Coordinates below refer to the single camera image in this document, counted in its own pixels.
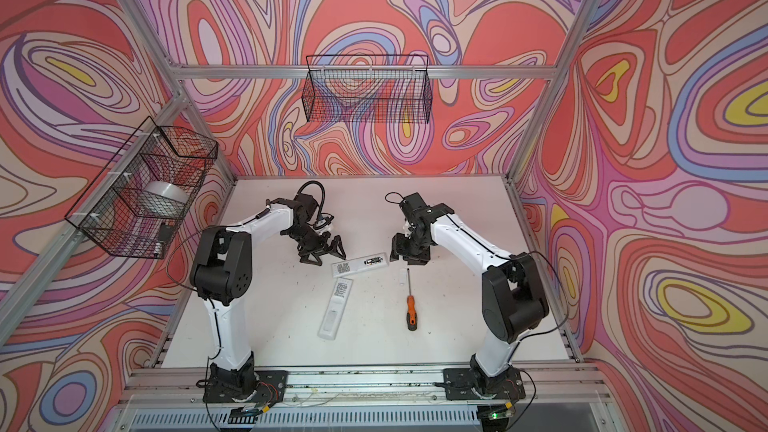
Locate orange handled screwdriver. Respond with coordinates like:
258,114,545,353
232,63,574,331
406,268,418,331

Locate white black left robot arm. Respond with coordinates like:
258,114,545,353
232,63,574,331
190,191,346,371

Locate black wire basket back wall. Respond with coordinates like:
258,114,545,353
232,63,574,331
301,52,433,124

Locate black wire basket left wall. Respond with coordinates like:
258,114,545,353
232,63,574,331
65,118,218,259

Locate black wire basket wall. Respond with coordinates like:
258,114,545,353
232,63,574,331
301,52,433,124
65,118,218,259

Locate silver tape roll in basket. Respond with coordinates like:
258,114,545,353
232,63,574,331
138,181,189,218

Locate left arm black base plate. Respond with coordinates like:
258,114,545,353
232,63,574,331
203,369,289,405

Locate aluminium frame rails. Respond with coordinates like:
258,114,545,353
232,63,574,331
1,0,595,362

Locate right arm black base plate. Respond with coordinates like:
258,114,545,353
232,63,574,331
436,367,526,403

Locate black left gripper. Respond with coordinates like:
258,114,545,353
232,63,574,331
286,225,347,264

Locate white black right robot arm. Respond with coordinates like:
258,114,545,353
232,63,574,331
390,192,550,382

